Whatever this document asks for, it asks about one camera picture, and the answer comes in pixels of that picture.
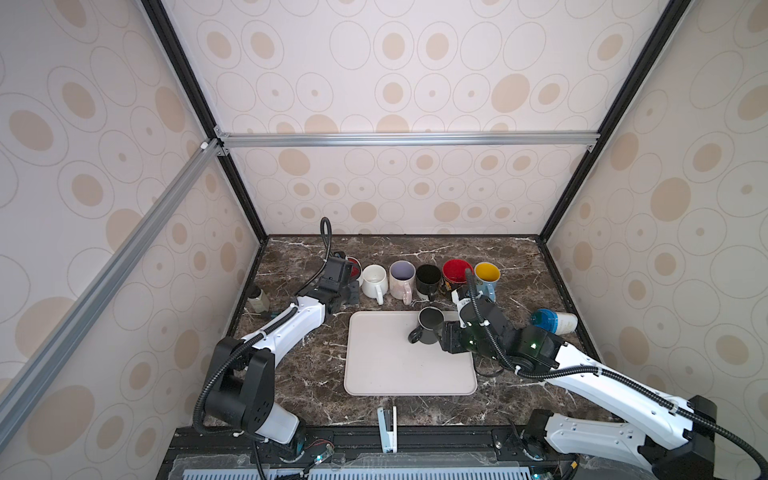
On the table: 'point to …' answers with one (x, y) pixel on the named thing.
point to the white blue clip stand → (388, 438)
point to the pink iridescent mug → (402, 280)
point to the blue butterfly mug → (487, 275)
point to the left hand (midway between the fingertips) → (358, 281)
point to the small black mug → (429, 319)
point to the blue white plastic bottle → (556, 322)
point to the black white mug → (428, 281)
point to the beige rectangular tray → (382, 361)
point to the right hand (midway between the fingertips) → (441, 329)
